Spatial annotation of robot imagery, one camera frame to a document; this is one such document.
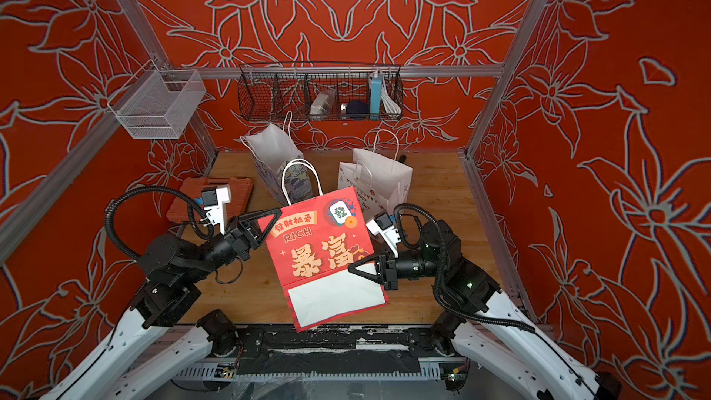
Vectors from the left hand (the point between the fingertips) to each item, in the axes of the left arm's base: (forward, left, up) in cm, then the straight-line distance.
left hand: (279, 211), depth 53 cm
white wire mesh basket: (+45, +55, -7) cm, 71 cm away
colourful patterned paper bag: (+24, +8, -14) cm, 29 cm away
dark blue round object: (+51, -13, -12) cm, 54 cm away
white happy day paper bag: (+28, -21, -22) cm, 41 cm away
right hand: (-8, -15, -10) cm, 19 cm away
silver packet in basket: (+49, -1, -9) cm, 50 cm away
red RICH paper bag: (-4, -7, -6) cm, 10 cm away
